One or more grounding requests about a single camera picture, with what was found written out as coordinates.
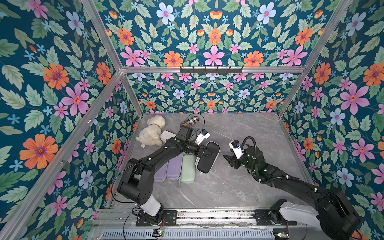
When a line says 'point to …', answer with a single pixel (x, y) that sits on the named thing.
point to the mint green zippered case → (188, 169)
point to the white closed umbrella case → (166, 135)
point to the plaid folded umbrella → (191, 121)
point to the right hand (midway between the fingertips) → (230, 149)
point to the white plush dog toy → (151, 134)
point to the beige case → (205, 163)
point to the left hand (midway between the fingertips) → (212, 152)
